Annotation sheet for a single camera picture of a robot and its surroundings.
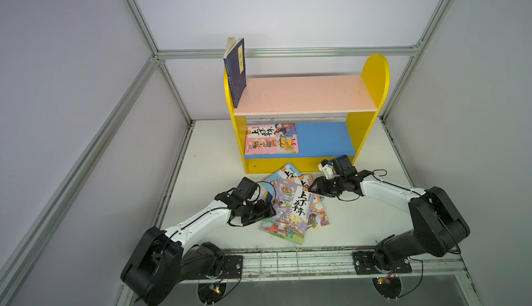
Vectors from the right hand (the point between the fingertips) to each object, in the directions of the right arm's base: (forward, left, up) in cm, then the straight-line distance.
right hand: (313, 187), depth 87 cm
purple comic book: (-6, +9, -3) cm, 11 cm away
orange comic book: (-11, -1, -4) cm, 12 cm away
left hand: (-9, +19, -2) cm, 21 cm away
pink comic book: (+19, +18, +9) cm, 28 cm away
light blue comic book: (+10, +11, -3) cm, 15 cm away
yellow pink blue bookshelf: (+46, -1, -7) cm, 46 cm away
